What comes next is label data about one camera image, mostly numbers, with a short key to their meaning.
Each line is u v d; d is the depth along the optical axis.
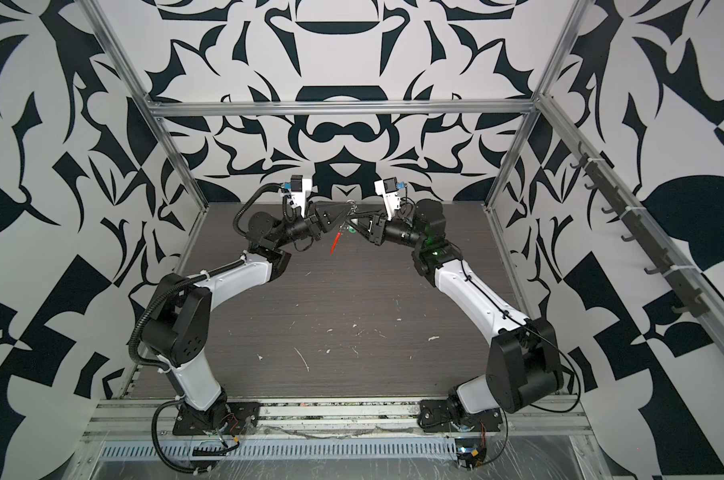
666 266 0.50
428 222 0.58
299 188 0.65
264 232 0.62
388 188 0.65
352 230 0.71
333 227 0.70
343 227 0.70
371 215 0.67
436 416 0.74
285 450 0.65
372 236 0.66
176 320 0.48
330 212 0.69
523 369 0.42
